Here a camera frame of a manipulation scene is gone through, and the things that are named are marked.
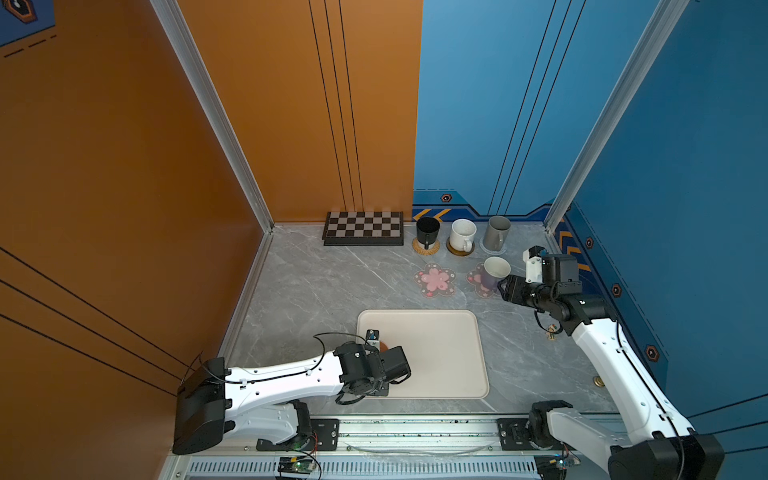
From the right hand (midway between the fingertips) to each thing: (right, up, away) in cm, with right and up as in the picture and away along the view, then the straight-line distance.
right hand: (504, 285), depth 79 cm
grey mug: (+7, +16, +26) cm, 31 cm away
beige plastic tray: (-14, -20, +8) cm, 26 cm away
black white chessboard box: (-41, +18, +37) cm, 58 cm away
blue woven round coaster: (+7, +9, +32) cm, 34 cm away
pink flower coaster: (-16, -1, +24) cm, 29 cm away
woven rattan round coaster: (-18, +9, +32) cm, 38 cm away
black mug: (-17, +16, +27) cm, 36 cm away
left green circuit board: (-53, -42, -8) cm, 68 cm away
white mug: (-5, +15, +26) cm, 30 cm away
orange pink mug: (-32, -17, +2) cm, 37 cm away
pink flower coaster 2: (-1, 0, +25) cm, 25 cm away
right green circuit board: (+11, -41, -9) cm, 43 cm away
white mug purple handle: (+5, +3, +22) cm, 23 cm away
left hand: (-33, -25, -3) cm, 41 cm away
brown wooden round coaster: (-6, +9, +32) cm, 34 cm away
